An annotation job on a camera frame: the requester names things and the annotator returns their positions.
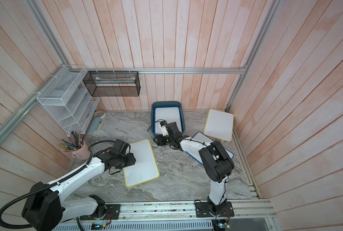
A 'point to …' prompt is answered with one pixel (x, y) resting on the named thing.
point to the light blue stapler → (95, 125)
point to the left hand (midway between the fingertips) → (132, 163)
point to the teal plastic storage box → (165, 104)
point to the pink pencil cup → (83, 153)
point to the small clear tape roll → (99, 114)
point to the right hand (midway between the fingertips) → (156, 138)
